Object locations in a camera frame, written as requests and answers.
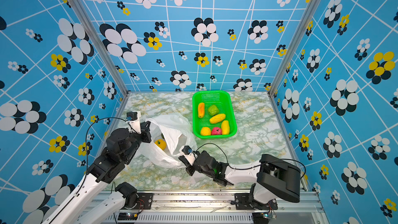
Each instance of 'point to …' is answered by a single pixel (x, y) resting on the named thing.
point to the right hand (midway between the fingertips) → (181, 157)
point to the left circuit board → (128, 216)
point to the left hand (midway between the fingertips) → (150, 121)
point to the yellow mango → (225, 127)
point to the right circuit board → (269, 215)
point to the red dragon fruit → (216, 130)
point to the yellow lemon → (205, 131)
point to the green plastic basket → (224, 100)
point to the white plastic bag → (170, 134)
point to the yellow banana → (217, 118)
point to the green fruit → (213, 110)
